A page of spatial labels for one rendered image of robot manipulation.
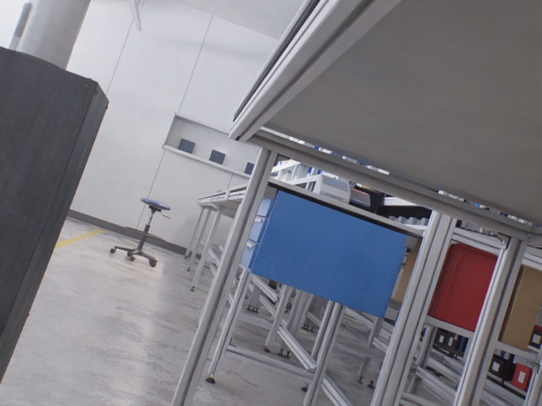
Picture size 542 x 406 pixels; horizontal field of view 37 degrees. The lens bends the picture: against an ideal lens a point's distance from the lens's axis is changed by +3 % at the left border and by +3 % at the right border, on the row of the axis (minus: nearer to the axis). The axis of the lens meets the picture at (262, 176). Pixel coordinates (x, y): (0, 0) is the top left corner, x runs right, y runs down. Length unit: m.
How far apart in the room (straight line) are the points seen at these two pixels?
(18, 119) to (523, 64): 0.77
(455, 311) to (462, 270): 0.16
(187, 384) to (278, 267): 1.11
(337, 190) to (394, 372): 0.93
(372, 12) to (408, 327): 2.52
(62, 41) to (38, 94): 0.14
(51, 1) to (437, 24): 0.75
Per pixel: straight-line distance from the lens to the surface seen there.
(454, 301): 3.35
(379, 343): 5.24
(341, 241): 3.17
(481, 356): 2.24
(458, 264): 3.33
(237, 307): 3.72
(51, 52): 1.43
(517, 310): 3.43
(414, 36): 0.97
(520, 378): 8.78
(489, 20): 0.86
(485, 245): 3.27
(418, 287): 3.17
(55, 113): 1.33
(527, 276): 3.44
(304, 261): 3.14
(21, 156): 1.33
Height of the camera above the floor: 0.70
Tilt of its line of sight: 4 degrees up
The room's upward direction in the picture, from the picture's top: 19 degrees clockwise
